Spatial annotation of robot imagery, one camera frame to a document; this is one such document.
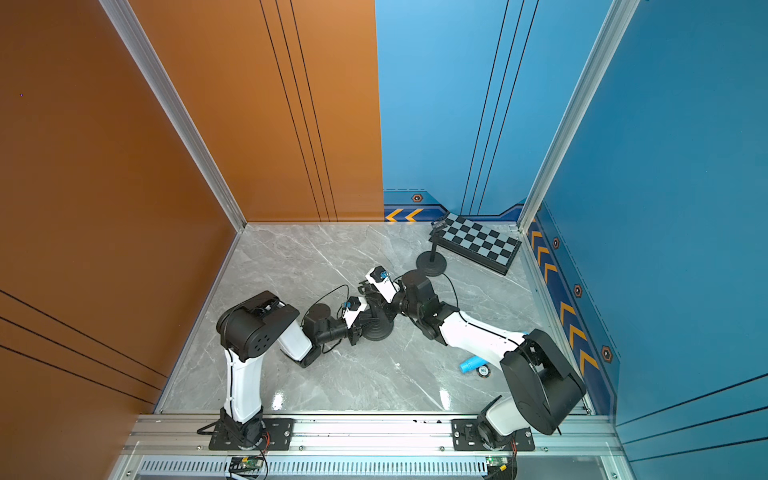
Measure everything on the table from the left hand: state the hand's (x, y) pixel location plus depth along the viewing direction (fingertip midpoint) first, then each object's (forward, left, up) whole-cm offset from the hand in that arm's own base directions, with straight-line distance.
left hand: (377, 315), depth 92 cm
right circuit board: (-38, -31, -3) cm, 49 cm away
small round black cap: (-16, -31, -2) cm, 35 cm away
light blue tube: (-14, -27, 0) cm, 31 cm away
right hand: (+1, +1, +12) cm, 12 cm away
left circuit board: (-37, +30, -4) cm, 48 cm away
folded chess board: (+29, -36, +1) cm, 46 cm away
